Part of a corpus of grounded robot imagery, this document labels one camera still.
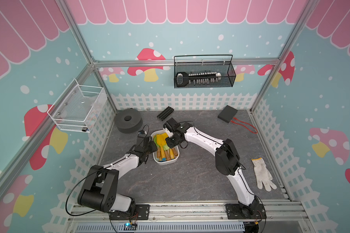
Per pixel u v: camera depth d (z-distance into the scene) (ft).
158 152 2.98
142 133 2.72
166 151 3.08
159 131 3.27
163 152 3.00
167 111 3.86
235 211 2.43
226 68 3.08
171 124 2.44
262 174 2.80
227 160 1.82
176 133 2.28
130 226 2.39
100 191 1.42
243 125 3.59
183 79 2.94
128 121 3.49
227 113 3.91
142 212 2.44
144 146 2.34
